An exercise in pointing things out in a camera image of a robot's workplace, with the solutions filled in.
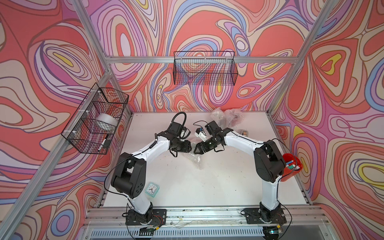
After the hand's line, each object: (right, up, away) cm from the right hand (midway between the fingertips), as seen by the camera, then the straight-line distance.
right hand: (200, 154), depth 90 cm
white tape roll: (-47, +21, -17) cm, 54 cm away
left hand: (-6, +3, -1) cm, 7 cm away
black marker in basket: (-47, +9, -18) cm, 51 cm away
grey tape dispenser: (+31, +13, +11) cm, 35 cm away
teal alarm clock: (-27, -18, -10) cm, 34 cm away
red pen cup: (+50, -4, -12) cm, 51 cm away
